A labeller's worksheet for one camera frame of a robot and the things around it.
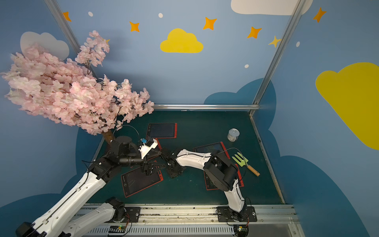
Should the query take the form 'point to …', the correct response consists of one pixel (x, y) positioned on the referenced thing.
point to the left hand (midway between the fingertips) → (163, 156)
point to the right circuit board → (241, 231)
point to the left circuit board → (117, 229)
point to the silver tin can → (233, 135)
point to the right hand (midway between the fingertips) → (176, 171)
